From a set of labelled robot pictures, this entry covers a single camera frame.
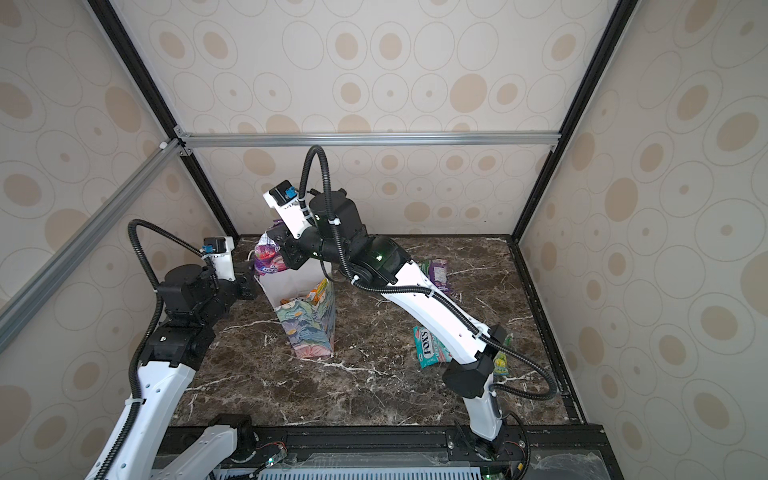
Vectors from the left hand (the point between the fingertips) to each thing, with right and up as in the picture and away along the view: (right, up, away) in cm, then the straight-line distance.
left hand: (261, 258), depth 68 cm
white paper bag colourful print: (+7, -11, +9) cm, 16 cm away
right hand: (+6, +5, -11) cm, 13 cm away
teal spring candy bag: (+41, -27, +19) cm, 53 cm away
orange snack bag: (+10, -9, +11) cm, 18 cm away
